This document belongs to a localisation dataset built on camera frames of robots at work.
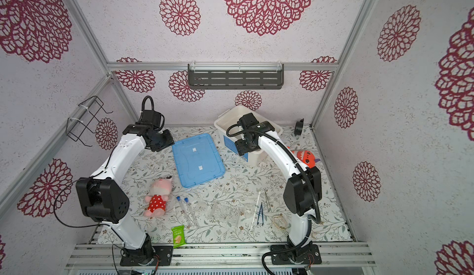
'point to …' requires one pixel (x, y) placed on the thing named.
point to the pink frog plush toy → (160, 189)
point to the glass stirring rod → (258, 196)
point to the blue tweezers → (260, 210)
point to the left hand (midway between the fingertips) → (170, 145)
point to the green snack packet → (179, 237)
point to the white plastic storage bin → (229, 117)
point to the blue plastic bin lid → (198, 160)
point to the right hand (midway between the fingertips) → (246, 144)
